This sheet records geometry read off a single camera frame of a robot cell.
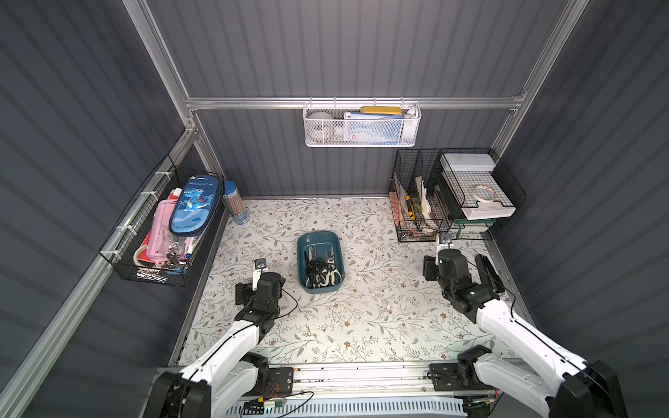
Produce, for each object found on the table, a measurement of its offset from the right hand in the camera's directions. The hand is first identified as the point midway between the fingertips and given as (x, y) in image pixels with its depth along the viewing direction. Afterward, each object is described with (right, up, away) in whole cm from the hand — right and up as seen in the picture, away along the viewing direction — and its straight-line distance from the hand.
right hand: (442, 255), depth 83 cm
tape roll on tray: (+20, +21, +11) cm, 31 cm away
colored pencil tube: (-75, +18, +19) cm, 79 cm away
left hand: (-61, -9, +1) cm, 62 cm away
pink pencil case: (-80, +6, -15) cm, 82 cm away
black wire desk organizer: (+8, +21, +10) cm, 25 cm away
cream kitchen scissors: (-36, -8, +11) cm, 39 cm away
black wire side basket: (-85, +4, -21) cm, 87 cm away
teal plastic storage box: (-39, +3, +21) cm, 45 cm away
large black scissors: (-42, -6, +11) cm, 44 cm away
